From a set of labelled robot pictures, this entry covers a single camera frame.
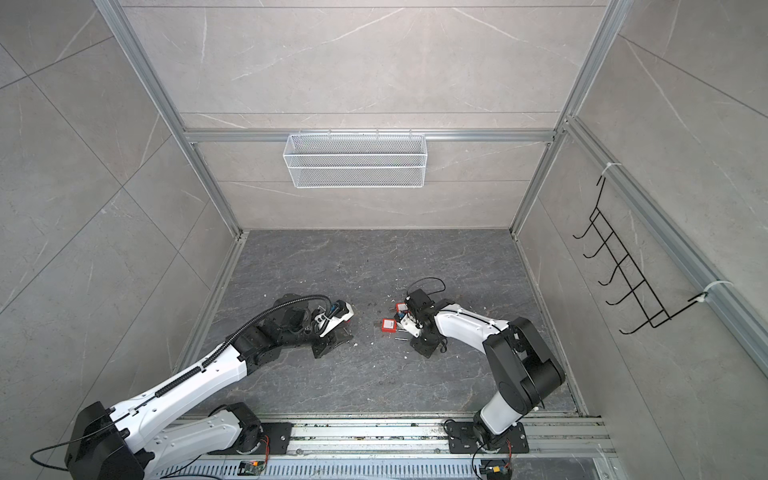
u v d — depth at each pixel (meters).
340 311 0.64
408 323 0.83
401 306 0.96
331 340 0.67
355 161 1.00
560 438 0.75
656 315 0.57
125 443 0.39
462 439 0.73
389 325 0.92
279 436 0.73
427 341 0.77
